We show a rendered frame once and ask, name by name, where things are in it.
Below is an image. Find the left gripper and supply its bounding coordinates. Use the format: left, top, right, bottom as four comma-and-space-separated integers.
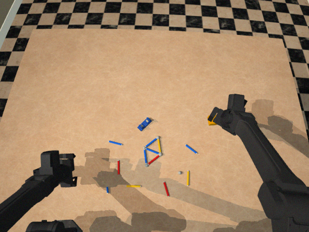
57, 153, 77, 188

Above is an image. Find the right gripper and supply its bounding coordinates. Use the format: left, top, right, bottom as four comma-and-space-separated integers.
208, 107, 236, 136

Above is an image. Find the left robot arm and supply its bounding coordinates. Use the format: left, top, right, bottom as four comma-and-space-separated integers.
0, 150, 77, 232

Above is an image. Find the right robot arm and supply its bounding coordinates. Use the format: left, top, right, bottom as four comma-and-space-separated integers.
221, 94, 309, 232

